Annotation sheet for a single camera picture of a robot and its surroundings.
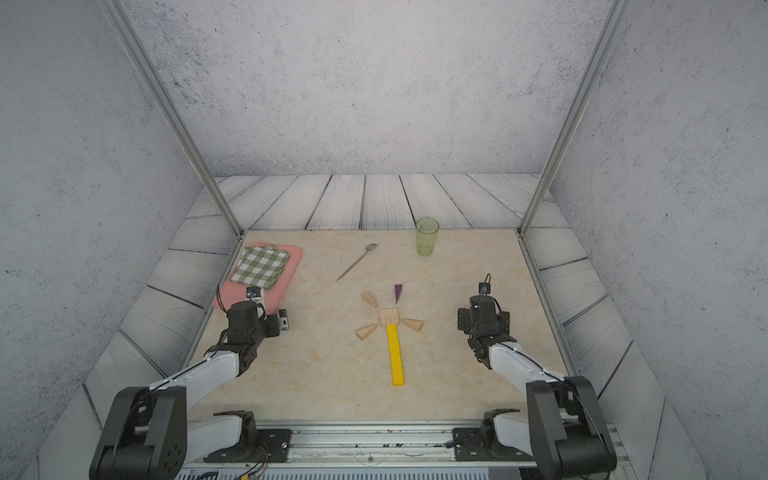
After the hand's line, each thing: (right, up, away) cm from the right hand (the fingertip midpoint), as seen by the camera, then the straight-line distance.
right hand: (486, 310), depth 90 cm
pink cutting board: (-70, +7, -10) cm, 71 cm away
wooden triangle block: (-36, -7, +2) cm, 37 cm away
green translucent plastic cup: (-16, +23, +19) cm, 34 cm away
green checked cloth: (-76, +12, +20) cm, 79 cm away
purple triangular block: (-26, +5, +11) cm, 29 cm away
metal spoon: (-37, +19, +25) cm, 48 cm away
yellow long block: (-28, -9, +1) cm, 29 cm away
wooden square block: (-29, -3, +6) cm, 30 cm away
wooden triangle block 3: (-21, -5, +3) cm, 22 cm away
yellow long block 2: (-27, -14, -3) cm, 30 cm away
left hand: (-64, 0, +1) cm, 64 cm away
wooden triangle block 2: (-36, +2, +9) cm, 37 cm away
